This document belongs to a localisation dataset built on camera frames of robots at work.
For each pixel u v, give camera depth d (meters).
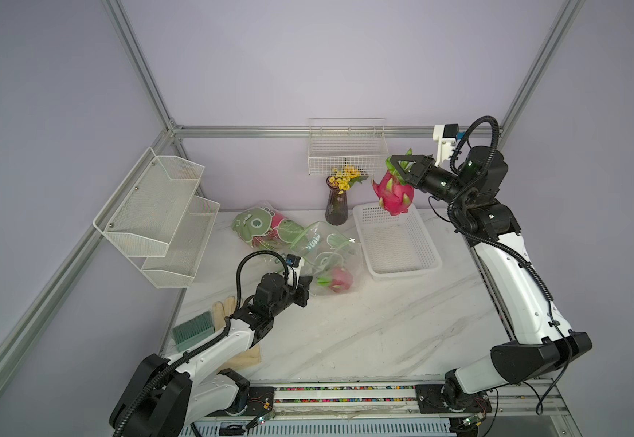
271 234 1.03
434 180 0.55
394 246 1.07
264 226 1.04
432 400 0.73
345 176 0.98
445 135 0.55
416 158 0.57
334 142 0.95
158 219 0.85
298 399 0.75
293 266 0.70
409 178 0.55
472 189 0.47
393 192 0.67
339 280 0.88
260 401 0.72
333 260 0.75
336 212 1.11
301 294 0.73
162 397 0.40
